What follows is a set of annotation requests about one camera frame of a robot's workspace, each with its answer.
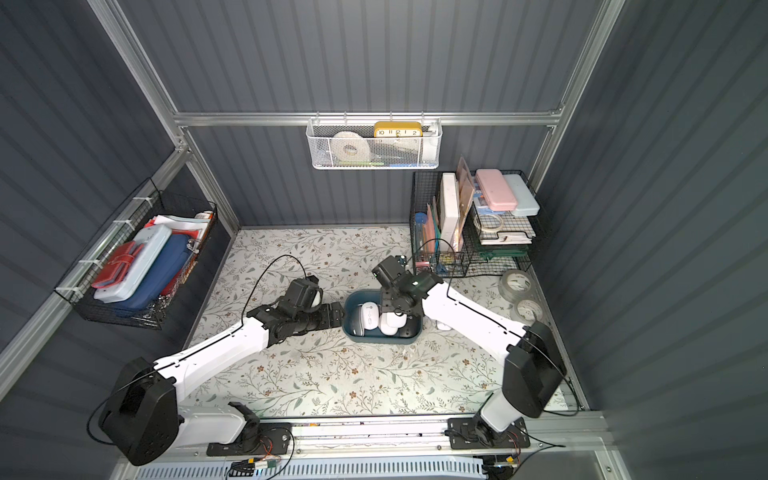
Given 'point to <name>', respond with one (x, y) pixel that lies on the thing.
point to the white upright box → (449, 212)
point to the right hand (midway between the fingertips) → (402, 305)
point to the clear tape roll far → (516, 286)
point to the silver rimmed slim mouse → (442, 326)
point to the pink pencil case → (496, 189)
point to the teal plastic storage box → (353, 331)
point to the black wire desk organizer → (473, 222)
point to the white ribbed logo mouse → (370, 315)
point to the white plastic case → (124, 281)
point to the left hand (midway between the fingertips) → (335, 316)
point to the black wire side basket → (146, 206)
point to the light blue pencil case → (526, 203)
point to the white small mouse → (391, 322)
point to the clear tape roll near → (528, 310)
